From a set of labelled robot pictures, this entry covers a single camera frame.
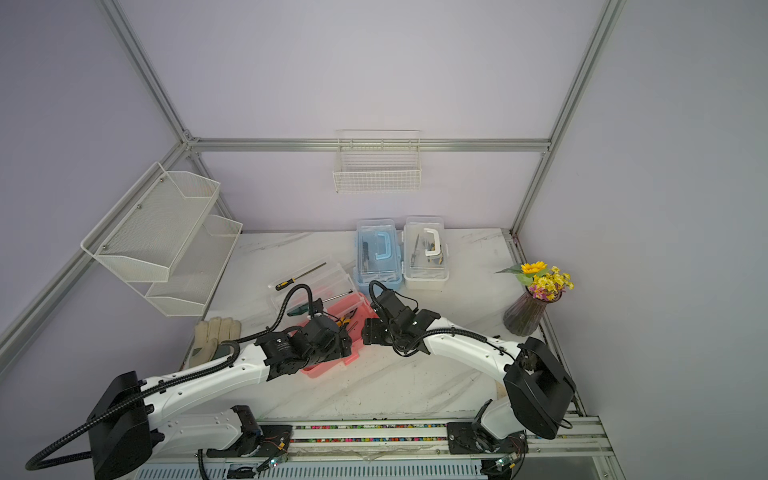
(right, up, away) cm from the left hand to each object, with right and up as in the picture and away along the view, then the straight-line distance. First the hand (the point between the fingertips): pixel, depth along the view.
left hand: (338, 347), depth 82 cm
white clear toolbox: (+26, +26, +18) cm, 41 cm away
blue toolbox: (+10, +26, +17) cm, 33 cm away
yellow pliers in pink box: (+1, +6, +13) cm, 14 cm away
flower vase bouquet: (+54, +18, -6) cm, 57 cm away
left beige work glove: (-42, +1, +9) cm, 43 cm away
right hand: (+10, +2, +2) cm, 10 cm away
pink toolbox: (-6, +14, +14) cm, 21 cm away
